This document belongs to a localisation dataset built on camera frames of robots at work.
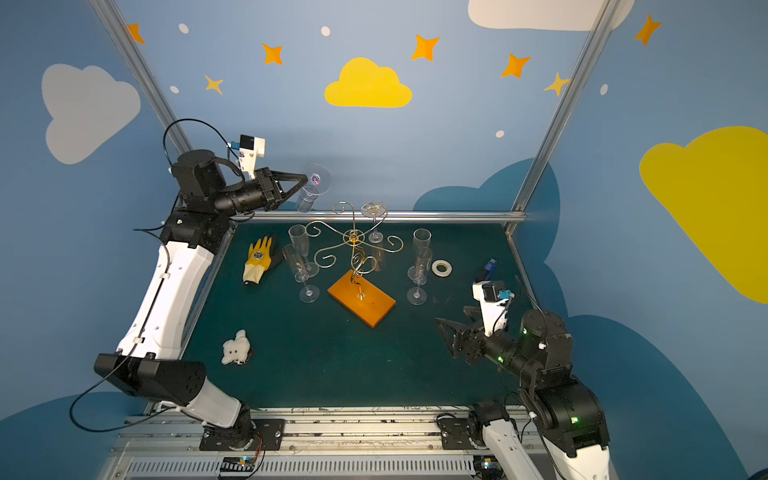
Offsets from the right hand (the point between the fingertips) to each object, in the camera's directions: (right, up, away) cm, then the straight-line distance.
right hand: (456, 311), depth 60 cm
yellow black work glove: (-62, +9, +47) cm, 78 cm away
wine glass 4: (-4, -3, +41) cm, 41 cm away
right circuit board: (+11, -42, +13) cm, 45 cm away
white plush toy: (-58, -16, +25) cm, 65 cm away
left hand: (-32, +29, +3) cm, 43 cm away
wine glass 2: (-42, -2, +41) cm, 58 cm away
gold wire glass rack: (-25, -1, +39) cm, 46 cm away
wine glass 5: (-18, +24, +20) cm, 36 cm away
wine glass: (-43, +18, +33) cm, 57 cm away
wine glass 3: (-3, +15, +33) cm, 37 cm away
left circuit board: (-52, -41, +13) cm, 67 cm away
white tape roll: (+6, +9, +48) cm, 49 cm away
